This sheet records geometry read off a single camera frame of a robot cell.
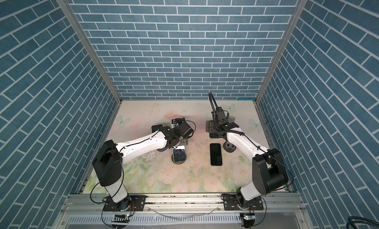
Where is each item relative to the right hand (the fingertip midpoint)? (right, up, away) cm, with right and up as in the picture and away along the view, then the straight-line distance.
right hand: (213, 123), depth 90 cm
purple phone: (-36, -3, 0) cm, 36 cm away
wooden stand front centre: (-22, -23, -4) cm, 32 cm away
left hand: (-19, -10, -3) cm, 22 cm away
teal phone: (-20, -17, -6) cm, 27 cm away
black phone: (+2, -20, +3) cm, 21 cm away
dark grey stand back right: (+10, -15, -1) cm, 17 cm away
